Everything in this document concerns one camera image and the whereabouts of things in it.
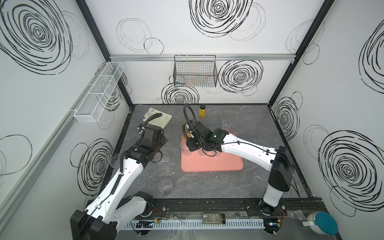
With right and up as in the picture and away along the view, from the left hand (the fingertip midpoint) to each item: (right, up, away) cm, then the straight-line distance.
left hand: (163, 136), depth 78 cm
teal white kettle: (+72, -36, -14) cm, 82 cm away
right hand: (+12, -4, +1) cm, 13 cm away
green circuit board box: (+26, -36, -10) cm, 46 cm away
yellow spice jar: (+22, +15, +29) cm, 40 cm away
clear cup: (+1, -27, +2) cm, 27 cm away
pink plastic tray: (+17, -17, +13) cm, 28 cm away
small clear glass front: (-2, -16, +11) cm, 19 cm away
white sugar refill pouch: (-8, +7, +30) cm, 32 cm away
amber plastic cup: (+12, +4, -12) cm, 17 cm away
